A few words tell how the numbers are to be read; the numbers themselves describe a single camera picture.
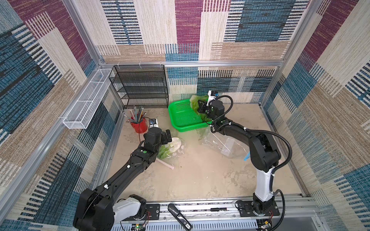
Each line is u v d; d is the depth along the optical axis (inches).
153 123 27.7
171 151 33.9
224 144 38.1
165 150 33.6
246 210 28.7
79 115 27.9
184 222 26.5
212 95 31.5
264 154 20.7
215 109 28.2
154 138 24.2
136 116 39.9
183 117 44.3
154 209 29.4
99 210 15.5
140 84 42.6
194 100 38.5
